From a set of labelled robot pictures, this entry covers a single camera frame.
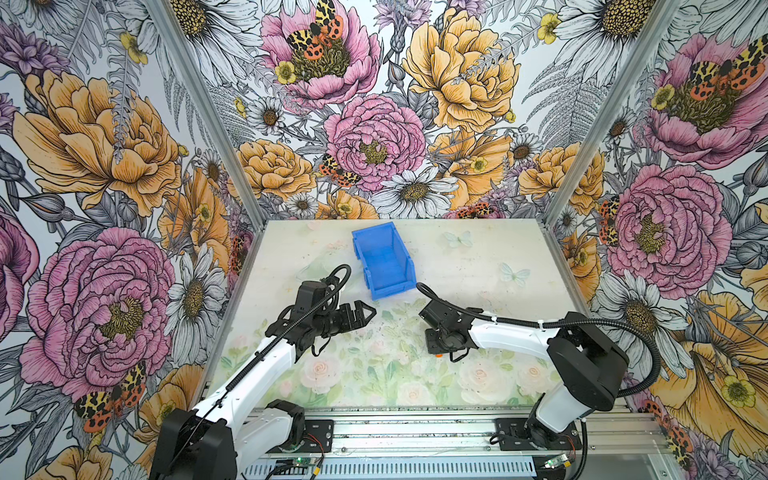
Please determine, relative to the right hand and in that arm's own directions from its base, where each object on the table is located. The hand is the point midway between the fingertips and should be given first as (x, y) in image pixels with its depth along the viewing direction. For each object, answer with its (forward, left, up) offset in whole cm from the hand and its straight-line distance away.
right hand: (438, 352), depth 88 cm
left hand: (+4, +21, +11) cm, 24 cm away
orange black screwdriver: (-1, 0, +1) cm, 1 cm away
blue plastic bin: (+32, +14, 0) cm, 35 cm away
